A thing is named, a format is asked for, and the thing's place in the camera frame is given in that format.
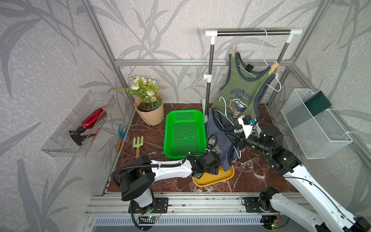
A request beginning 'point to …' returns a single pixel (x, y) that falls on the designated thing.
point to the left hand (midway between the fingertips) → (214, 166)
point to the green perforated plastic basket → (184, 132)
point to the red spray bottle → (88, 123)
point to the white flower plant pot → (149, 105)
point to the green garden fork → (138, 145)
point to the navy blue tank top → (217, 126)
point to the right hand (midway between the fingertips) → (228, 130)
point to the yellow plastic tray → (207, 178)
